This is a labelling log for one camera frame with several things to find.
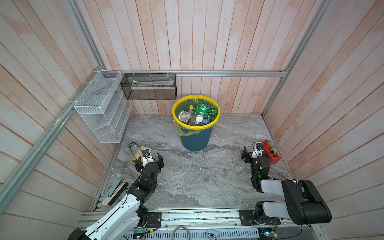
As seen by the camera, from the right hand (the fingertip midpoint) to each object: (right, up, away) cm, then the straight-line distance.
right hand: (253, 147), depth 89 cm
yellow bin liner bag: (-42, +26, +2) cm, 49 cm away
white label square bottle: (-34, +16, -8) cm, 38 cm away
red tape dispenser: (+12, -4, +2) cm, 12 cm away
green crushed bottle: (-31, +22, -9) cm, 39 cm away
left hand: (-61, -5, -8) cm, 61 cm away
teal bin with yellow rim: (-35, +19, -5) cm, 40 cm away
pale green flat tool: (-80, -23, -9) cm, 84 cm away
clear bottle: (-42, +18, -11) cm, 47 cm away
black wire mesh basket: (-67, +42, +15) cm, 80 cm away
